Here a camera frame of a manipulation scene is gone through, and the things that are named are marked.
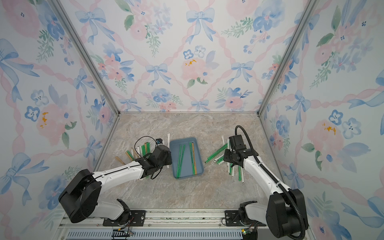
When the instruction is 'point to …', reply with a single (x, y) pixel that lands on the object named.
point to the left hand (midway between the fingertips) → (171, 154)
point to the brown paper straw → (193, 149)
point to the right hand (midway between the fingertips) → (230, 155)
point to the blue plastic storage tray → (186, 168)
